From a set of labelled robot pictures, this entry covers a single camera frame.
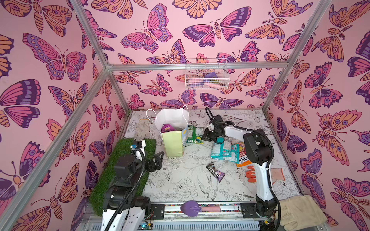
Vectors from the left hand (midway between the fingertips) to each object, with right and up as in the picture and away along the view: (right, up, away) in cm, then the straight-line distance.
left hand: (155, 151), depth 69 cm
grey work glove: (-19, +8, +39) cm, 44 cm away
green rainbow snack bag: (+20, +5, +34) cm, 40 cm away
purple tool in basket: (+31, +45, +26) cm, 60 cm away
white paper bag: (+8, +3, +13) cm, 16 cm away
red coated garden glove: (+68, -17, +16) cm, 71 cm away
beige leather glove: (+72, -31, +4) cm, 79 cm away
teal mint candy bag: (+39, -4, +21) cm, 45 cm away
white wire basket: (+21, +49, +29) cm, 61 cm away
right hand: (+25, +4, +33) cm, 42 cm away
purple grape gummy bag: (+2, +10, +24) cm, 26 cm away
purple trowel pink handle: (+17, -31, +5) cm, 36 cm away
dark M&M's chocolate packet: (+33, -17, +15) cm, 40 cm away
